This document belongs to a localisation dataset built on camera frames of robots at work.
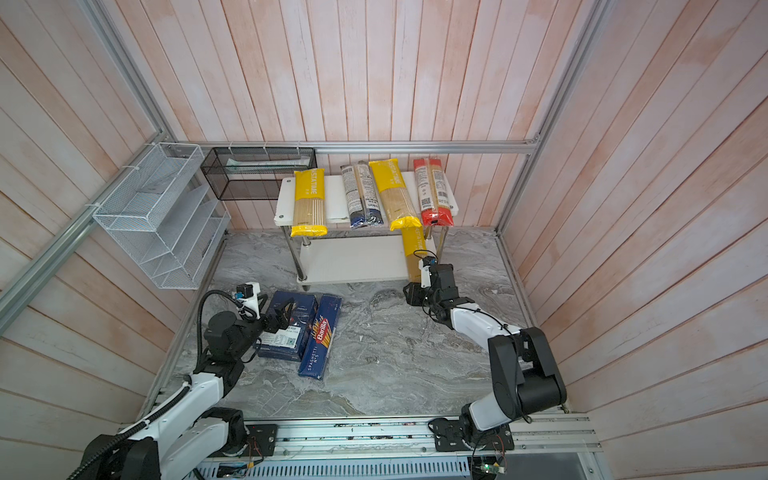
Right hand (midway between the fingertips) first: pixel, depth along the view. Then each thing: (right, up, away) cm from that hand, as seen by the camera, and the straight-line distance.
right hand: (409, 287), depth 93 cm
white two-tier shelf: (-20, +9, +9) cm, 23 cm away
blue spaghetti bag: (-28, -17, -7) cm, 33 cm away
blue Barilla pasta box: (-35, -15, -10) cm, 40 cm away
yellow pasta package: (+3, +16, +15) cm, 22 cm away
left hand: (-38, -3, -9) cm, 39 cm away
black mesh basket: (-54, +39, +11) cm, 68 cm away
